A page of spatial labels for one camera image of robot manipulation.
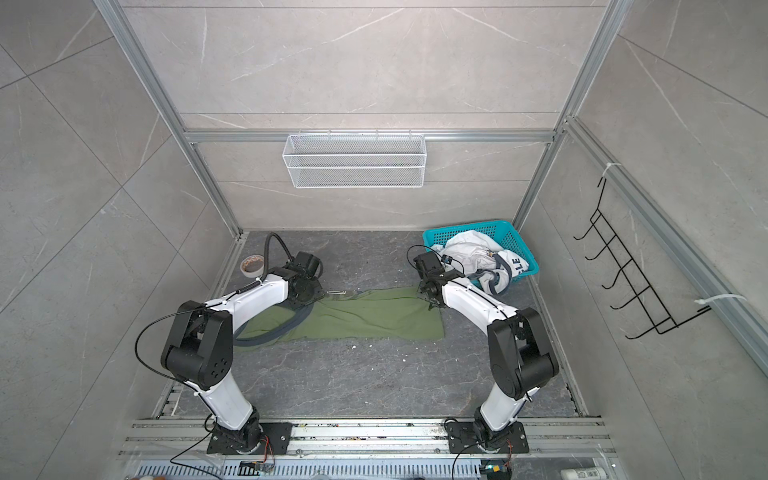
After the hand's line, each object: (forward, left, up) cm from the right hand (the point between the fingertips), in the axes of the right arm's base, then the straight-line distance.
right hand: (430, 289), depth 94 cm
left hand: (+2, +37, 0) cm, 37 cm away
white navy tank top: (+11, -19, +1) cm, 22 cm away
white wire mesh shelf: (+38, +23, +23) cm, 50 cm away
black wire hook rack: (-19, -43, +23) cm, 53 cm away
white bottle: (-48, -33, -5) cm, 59 cm away
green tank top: (-4, +14, -8) cm, 17 cm away
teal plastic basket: (+25, -30, 0) cm, 39 cm away
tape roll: (+17, +65, -7) cm, 67 cm away
